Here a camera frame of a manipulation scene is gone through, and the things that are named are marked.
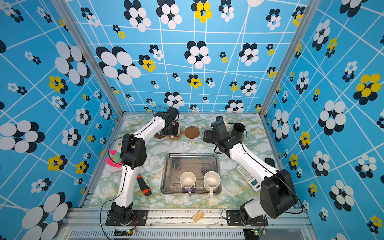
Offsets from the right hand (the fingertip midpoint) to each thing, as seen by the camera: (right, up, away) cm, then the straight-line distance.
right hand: (212, 133), depth 86 cm
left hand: (-23, 0, +16) cm, 28 cm away
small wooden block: (-8, -41, -12) cm, 44 cm away
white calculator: (+24, -28, -1) cm, 36 cm away
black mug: (+18, +1, +10) cm, 21 cm away
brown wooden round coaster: (-12, 0, +23) cm, 26 cm away
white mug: (0, -27, -1) cm, 27 cm away
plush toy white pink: (-58, -16, +3) cm, 60 cm away
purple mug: (-14, -27, -1) cm, 31 cm away
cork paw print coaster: (-23, -4, +19) cm, 30 cm away
